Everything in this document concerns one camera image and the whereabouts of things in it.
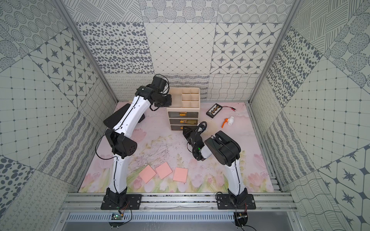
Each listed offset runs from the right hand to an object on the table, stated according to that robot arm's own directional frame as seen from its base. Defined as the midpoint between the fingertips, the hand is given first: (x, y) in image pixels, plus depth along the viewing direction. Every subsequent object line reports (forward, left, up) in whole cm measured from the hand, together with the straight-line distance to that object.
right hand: (183, 127), depth 98 cm
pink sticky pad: (-29, +20, -6) cm, 36 cm away
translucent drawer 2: (+1, 0, +6) cm, 7 cm away
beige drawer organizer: (+1, -2, +17) cm, 17 cm away
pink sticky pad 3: (-29, +1, -7) cm, 30 cm away
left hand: (+4, +4, +20) cm, 20 cm away
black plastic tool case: (+4, +52, +2) cm, 52 cm away
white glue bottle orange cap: (+8, -34, -3) cm, 35 cm away
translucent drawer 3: (0, +5, 0) cm, 5 cm away
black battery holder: (+20, -24, -5) cm, 31 cm away
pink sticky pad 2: (-27, +11, -6) cm, 30 cm away
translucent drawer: (-1, -1, +15) cm, 15 cm away
